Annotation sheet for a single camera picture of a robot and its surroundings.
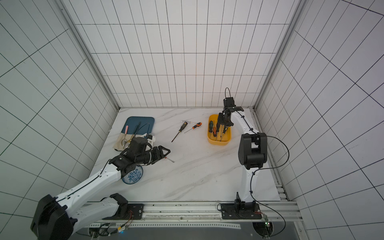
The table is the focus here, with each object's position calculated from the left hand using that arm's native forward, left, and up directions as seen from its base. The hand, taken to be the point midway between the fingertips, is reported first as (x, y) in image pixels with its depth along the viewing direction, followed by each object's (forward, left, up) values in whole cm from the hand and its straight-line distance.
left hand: (165, 156), depth 79 cm
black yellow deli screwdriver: (+27, -33, -12) cm, 44 cm away
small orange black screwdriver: (+31, -18, -11) cm, 37 cm away
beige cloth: (+12, +35, -11) cm, 38 cm away
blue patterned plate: (-8, +19, -12) cm, 24 cm away
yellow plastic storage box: (+19, -32, -12) cm, 39 cm away
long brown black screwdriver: (+28, -6, -13) cm, 31 cm away
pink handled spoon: (+16, +31, -12) cm, 37 cm away
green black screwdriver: (+29, -28, -11) cm, 42 cm away
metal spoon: (+17, +29, -13) cm, 35 cm away
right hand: (+28, -31, -2) cm, 42 cm away
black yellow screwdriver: (+27, -38, -11) cm, 48 cm away
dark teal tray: (+28, +18, -9) cm, 35 cm away
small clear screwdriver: (+34, -11, -12) cm, 38 cm away
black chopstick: (+26, +27, -13) cm, 39 cm away
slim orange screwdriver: (+24, -30, -11) cm, 40 cm away
